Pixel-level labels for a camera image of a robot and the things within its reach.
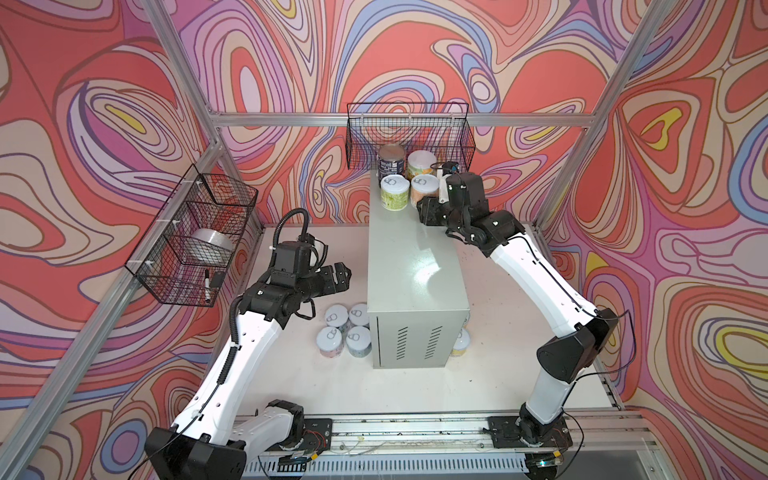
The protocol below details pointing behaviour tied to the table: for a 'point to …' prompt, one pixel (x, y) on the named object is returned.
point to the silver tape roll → (215, 239)
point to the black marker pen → (207, 285)
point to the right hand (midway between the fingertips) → (428, 210)
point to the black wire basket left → (189, 245)
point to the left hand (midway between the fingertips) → (339, 273)
